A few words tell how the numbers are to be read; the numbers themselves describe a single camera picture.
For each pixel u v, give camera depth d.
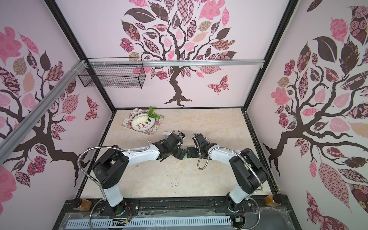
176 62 0.94
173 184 0.82
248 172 0.46
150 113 1.13
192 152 0.83
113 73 0.95
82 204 0.68
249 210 0.73
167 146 0.71
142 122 1.09
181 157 0.83
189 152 0.83
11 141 0.51
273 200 0.69
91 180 0.49
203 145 0.71
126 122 1.10
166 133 1.00
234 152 0.51
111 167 0.47
